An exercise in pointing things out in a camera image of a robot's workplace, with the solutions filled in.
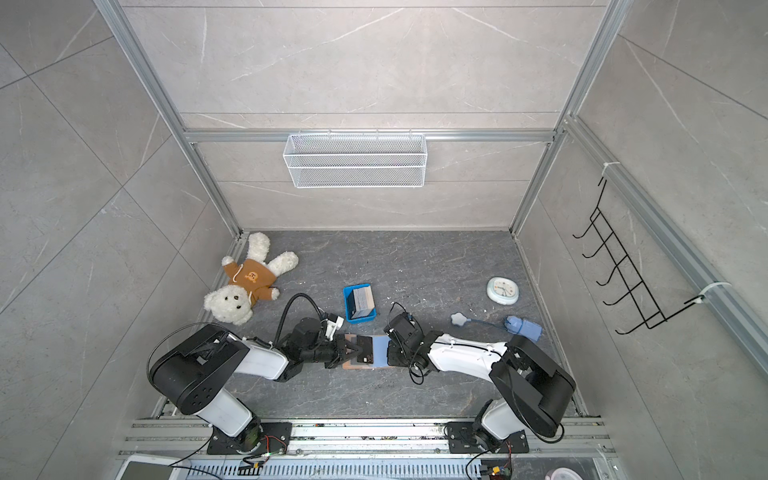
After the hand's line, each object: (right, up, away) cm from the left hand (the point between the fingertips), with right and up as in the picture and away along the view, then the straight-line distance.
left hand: (364, 346), depth 86 cm
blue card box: (-7, +15, +12) cm, 20 cm away
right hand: (+8, -3, +2) cm, 9 cm away
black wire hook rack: (+62, +19, -22) cm, 68 cm away
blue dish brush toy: (+45, +6, +3) cm, 46 cm away
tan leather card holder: (+3, -3, +2) cm, 4 cm away
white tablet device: (-46, -21, -20) cm, 55 cm away
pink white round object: (+47, -23, -19) cm, 56 cm away
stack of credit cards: (-2, +12, +8) cm, 14 cm away
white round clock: (+46, +15, +13) cm, 50 cm away
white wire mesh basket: (-4, +59, +15) cm, 61 cm away
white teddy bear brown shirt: (-38, +19, +10) cm, 44 cm away
